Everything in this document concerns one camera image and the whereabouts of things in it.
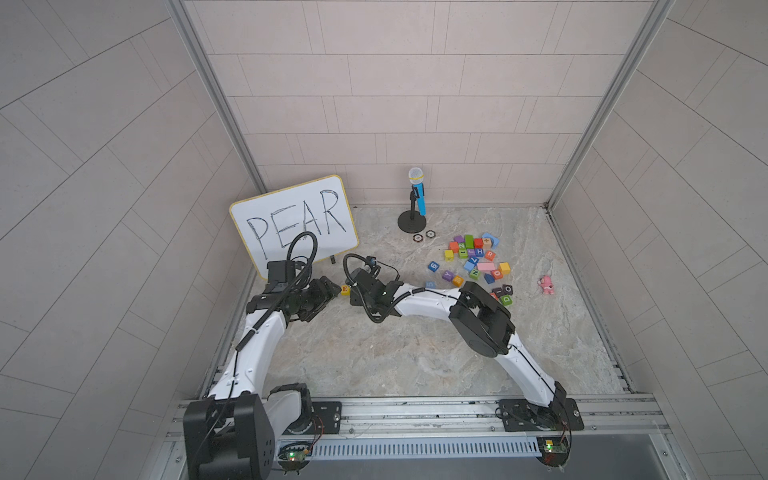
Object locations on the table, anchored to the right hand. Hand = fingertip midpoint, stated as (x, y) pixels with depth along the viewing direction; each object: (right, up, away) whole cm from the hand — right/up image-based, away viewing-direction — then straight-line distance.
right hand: (353, 293), depth 95 cm
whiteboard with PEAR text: (-25, +23, -6) cm, 34 cm away
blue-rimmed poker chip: (+26, +19, +13) cm, 35 cm away
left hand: (-3, +4, -13) cm, 13 cm away
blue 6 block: (+26, +8, +4) cm, 28 cm away
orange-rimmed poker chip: (+22, +17, +13) cm, 31 cm away
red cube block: (+43, +16, +9) cm, 46 cm away
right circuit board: (+51, -30, -27) cm, 65 cm away
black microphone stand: (+20, +24, +17) cm, 35 cm away
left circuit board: (-8, -29, -31) cm, 43 cm away
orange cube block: (+34, +4, -1) cm, 34 cm away
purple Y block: (+30, +6, +1) cm, 31 cm away
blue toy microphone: (+20, +37, -1) cm, 42 cm away
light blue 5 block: (+25, +3, -1) cm, 25 cm away
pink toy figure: (+61, +3, -2) cm, 61 cm away
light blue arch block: (+48, +17, +9) cm, 52 cm away
